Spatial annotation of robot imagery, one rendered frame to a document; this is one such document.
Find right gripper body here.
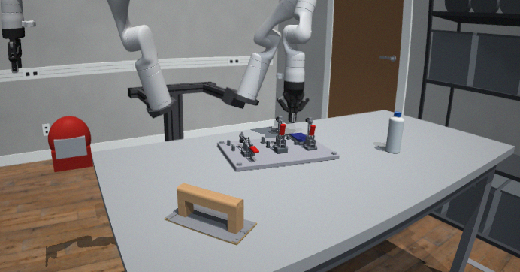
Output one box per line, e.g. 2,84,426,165
2,27,25,51

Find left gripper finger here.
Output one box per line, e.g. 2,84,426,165
293,95,309,123
277,95,294,123

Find white bottle with blue cap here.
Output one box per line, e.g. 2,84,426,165
385,112,404,153

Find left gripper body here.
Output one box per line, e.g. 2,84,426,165
283,81,304,104

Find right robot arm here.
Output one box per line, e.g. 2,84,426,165
1,0,171,110

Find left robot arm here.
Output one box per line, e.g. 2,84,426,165
237,0,316,100

